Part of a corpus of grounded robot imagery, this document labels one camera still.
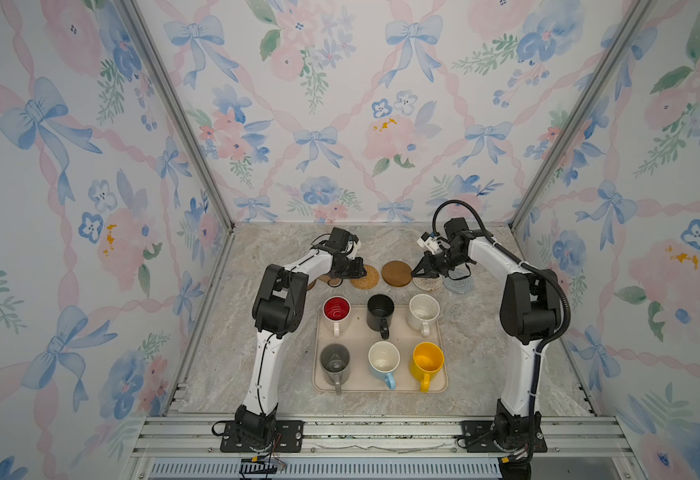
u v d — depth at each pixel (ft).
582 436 2.48
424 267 2.93
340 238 2.87
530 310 1.83
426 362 2.80
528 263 1.94
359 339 2.97
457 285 3.37
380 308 3.01
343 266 3.02
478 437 2.34
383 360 2.80
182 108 2.87
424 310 3.08
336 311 3.05
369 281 3.39
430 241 3.04
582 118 2.86
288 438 2.45
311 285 3.38
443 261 2.80
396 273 3.60
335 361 2.73
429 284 3.39
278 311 1.98
